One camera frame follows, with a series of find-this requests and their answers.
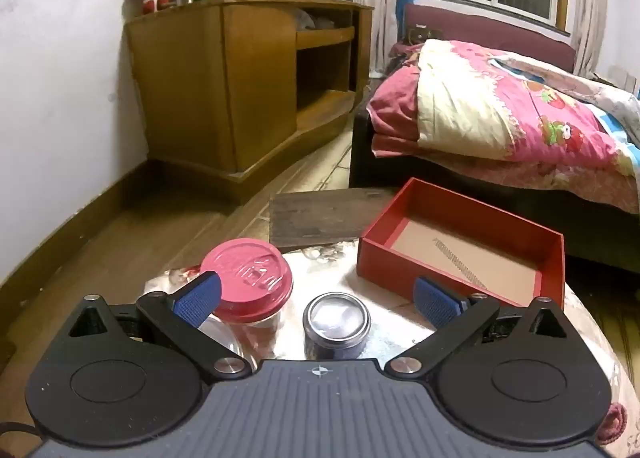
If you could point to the blue bag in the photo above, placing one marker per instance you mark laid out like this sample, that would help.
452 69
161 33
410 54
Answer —
404 8

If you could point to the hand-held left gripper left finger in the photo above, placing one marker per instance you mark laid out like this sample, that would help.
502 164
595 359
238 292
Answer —
200 300

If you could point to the dark wooden bed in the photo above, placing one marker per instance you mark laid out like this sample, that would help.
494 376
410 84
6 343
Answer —
500 208

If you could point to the grey cloth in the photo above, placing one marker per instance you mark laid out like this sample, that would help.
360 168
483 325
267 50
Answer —
312 20

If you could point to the blue drink can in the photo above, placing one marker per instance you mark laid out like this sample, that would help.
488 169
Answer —
336 323

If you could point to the pink printed quilt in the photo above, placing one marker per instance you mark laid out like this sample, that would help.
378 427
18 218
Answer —
475 108

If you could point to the glass jar with red lid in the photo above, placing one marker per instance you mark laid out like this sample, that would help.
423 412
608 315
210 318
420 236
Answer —
250 278

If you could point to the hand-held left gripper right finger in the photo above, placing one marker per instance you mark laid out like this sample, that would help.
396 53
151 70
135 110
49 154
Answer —
435 303

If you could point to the wooden cabinet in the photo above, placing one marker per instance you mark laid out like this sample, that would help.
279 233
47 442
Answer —
200 88

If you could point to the floral tablecloth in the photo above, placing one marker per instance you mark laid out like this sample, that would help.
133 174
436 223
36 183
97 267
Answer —
390 318

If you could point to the red cardboard box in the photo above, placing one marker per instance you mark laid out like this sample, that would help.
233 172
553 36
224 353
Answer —
385 265

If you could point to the dark wooden board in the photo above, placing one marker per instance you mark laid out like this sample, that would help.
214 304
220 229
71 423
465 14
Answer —
320 218

